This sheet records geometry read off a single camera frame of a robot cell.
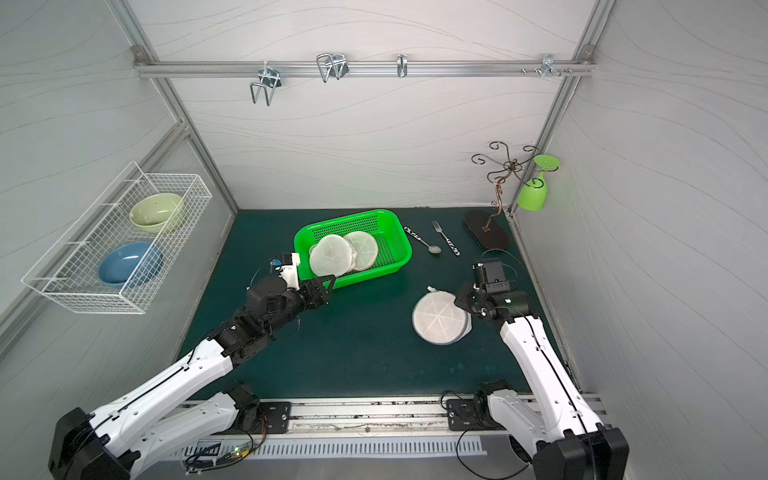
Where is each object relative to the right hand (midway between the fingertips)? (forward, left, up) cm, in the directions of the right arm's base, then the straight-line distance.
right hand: (464, 294), depth 80 cm
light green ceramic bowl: (+8, +80, +20) cm, 83 cm away
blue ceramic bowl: (-6, +77, +19) cm, 80 cm away
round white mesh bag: (+19, +42, -10) cm, 47 cm away
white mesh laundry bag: (-4, +6, -9) cm, 11 cm away
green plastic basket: (+26, +20, -14) cm, 36 cm away
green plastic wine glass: (+33, -24, +7) cm, 42 cm away
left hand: (-1, +36, +7) cm, 37 cm away
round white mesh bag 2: (+23, +31, -12) cm, 40 cm away
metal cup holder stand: (+35, -15, -14) cm, 41 cm away
